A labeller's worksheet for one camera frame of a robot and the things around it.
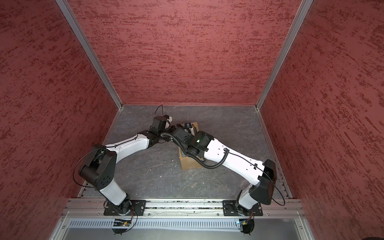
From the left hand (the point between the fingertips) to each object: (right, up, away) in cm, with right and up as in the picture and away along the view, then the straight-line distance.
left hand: (181, 134), depth 90 cm
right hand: (+5, -7, -17) cm, 19 cm away
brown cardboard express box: (+5, -14, -12) cm, 19 cm away
